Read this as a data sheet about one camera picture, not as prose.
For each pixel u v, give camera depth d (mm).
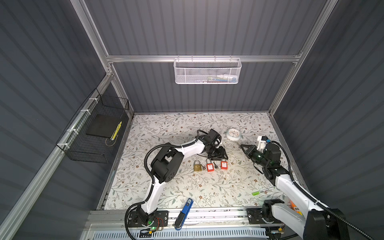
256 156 726
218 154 827
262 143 767
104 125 751
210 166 896
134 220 722
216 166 912
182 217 705
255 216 737
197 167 909
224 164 912
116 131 737
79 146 664
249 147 773
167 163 560
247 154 737
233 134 1047
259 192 813
